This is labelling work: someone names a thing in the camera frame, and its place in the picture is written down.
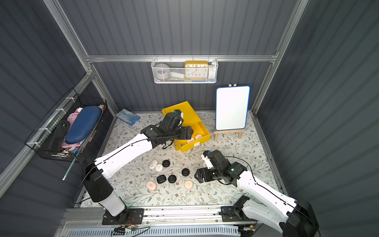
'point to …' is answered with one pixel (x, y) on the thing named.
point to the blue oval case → (84, 124)
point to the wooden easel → (227, 132)
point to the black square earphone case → (161, 178)
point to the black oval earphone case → (172, 178)
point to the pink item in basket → (71, 119)
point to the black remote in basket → (58, 136)
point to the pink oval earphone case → (151, 185)
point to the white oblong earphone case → (153, 163)
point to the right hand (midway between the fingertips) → (203, 173)
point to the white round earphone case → (159, 167)
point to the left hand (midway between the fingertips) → (189, 132)
